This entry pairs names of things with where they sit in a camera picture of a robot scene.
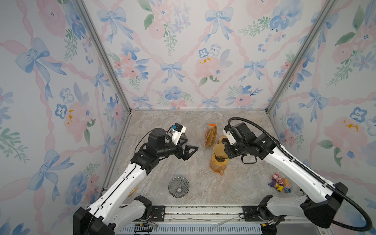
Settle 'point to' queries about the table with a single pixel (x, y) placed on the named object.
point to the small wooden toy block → (132, 191)
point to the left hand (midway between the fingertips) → (192, 143)
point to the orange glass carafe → (217, 168)
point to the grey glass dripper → (178, 187)
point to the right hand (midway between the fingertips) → (225, 149)
